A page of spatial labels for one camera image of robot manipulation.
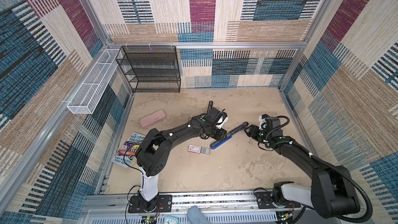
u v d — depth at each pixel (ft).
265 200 2.41
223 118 2.40
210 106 3.55
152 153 1.60
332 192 1.36
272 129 2.24
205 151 2.94
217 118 2.38
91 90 3.10
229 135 3.08
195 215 2.23
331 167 1.41
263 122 2.66
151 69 3.64
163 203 2.40
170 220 2.22
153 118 3.35
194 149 2.93
